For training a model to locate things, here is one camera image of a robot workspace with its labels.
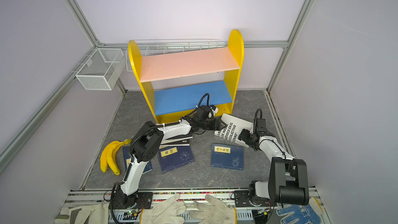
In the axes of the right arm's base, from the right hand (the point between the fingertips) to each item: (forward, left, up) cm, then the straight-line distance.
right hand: (245, 139), depth 91 cm
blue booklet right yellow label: (-10, +11, -3) cm, 15 cm away
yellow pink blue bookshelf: (+17, +43, +12) cm, 48 cm away
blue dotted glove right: (-36, -21, -4) cm, 42 cm away
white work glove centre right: (-36, +18, -3) cm, 40 cm away
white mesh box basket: (+35, +90, +24) cm, 99 cm away
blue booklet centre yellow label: (-11, +43, -2) cm, 44 cm away
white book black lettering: (+8, +8, 0) cm, 11 cm away
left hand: (+5, +12, +5) cm, 14 cm away
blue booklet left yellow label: (-13, +67, 0) cm, 68 cm away
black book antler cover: (-3, +39, +1) cm, 40 cm away
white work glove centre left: (-36, +42, -2) cm, 55 cm away
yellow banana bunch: (-12, +76, +3) cm, 77 cm away
